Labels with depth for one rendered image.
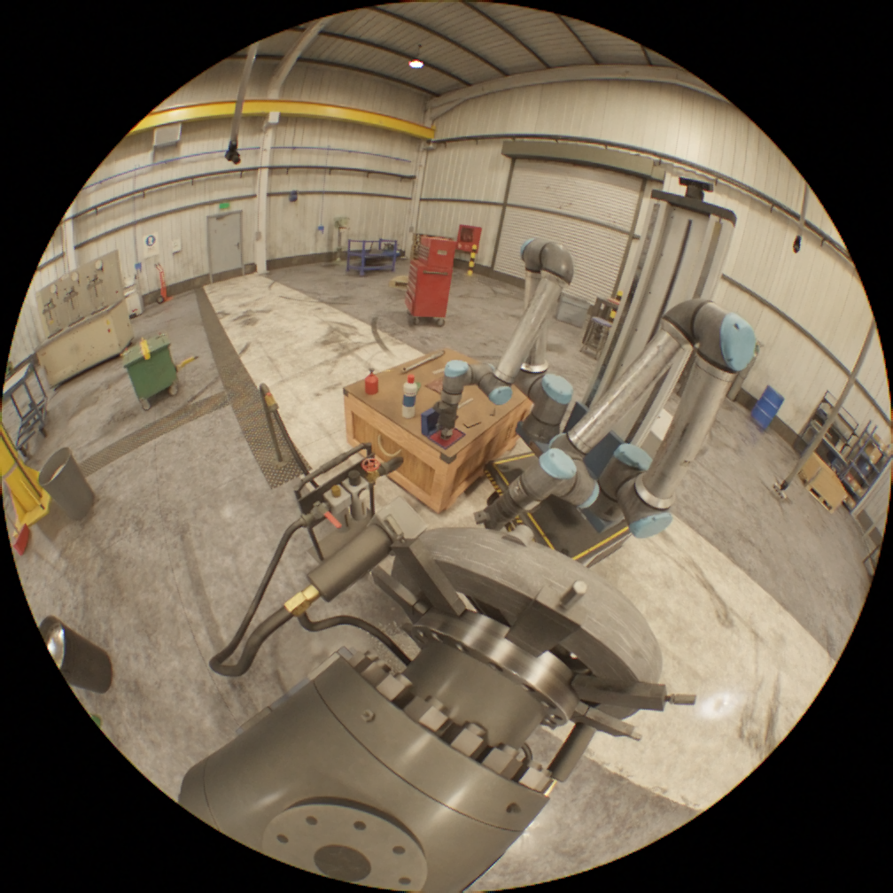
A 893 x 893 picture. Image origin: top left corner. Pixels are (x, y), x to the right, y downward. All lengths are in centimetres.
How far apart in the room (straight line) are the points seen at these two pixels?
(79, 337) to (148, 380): 304
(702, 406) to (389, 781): 93
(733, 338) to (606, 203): 859
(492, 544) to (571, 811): 141
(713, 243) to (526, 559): 110
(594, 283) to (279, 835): 923
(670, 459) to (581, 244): 853
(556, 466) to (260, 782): 87
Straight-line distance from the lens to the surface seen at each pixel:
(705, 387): 80
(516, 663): 59
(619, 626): 53
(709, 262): 118
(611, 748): 171
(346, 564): 65
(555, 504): 154
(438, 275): 416
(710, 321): 79
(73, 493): 271
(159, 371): 334
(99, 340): 598
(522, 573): 49
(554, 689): 63
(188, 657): 169
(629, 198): 913
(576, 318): 670
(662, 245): 132
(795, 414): 941
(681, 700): 63
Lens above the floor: 138
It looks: 40 degrees down
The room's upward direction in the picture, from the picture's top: 11 degrees clockwise
